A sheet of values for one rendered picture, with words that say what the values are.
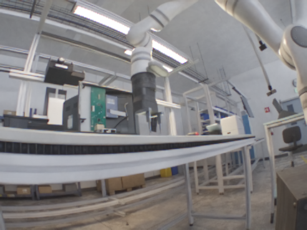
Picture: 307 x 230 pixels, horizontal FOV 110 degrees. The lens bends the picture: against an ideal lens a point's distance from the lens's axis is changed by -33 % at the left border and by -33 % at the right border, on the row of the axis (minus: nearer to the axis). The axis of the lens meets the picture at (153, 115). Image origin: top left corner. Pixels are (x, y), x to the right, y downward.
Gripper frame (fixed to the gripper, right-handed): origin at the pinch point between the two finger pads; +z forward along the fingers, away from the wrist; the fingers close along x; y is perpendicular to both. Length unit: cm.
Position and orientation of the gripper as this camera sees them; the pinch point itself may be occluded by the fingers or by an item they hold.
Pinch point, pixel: (156, 133)
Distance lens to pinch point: 44.0
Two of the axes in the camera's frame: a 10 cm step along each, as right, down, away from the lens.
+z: 1.1, 9.6, -2.5
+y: -8.2, 2.2, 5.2
